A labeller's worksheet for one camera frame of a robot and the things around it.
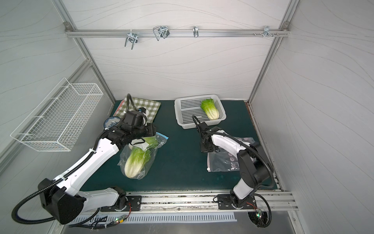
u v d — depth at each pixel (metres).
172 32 0.79
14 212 0.36
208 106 1.05
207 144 0.75
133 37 0.79
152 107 1.17
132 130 0.57
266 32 0.77
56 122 0.68
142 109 0.69
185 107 1.15
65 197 0.37
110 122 1.04
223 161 0.86
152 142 0.86
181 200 0.75
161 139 0.91
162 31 0.77
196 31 0.78
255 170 0.45
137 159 0.80
